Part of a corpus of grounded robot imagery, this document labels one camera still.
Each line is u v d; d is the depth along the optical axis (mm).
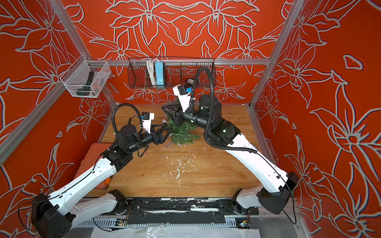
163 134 610
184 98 473
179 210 727
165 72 982
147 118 610
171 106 516
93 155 888
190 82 964
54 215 371
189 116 501
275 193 379
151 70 889
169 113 541
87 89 805
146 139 614
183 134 779
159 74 898
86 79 896
